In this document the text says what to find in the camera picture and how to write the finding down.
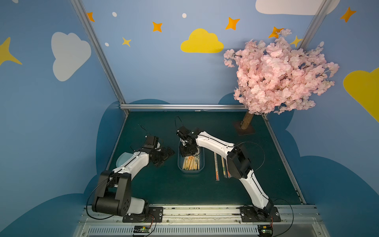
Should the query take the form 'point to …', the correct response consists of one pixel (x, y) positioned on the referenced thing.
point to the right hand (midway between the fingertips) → (185, 153)
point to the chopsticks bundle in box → (191, 163)
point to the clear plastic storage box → (180, 160)
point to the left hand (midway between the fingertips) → (170, 154)
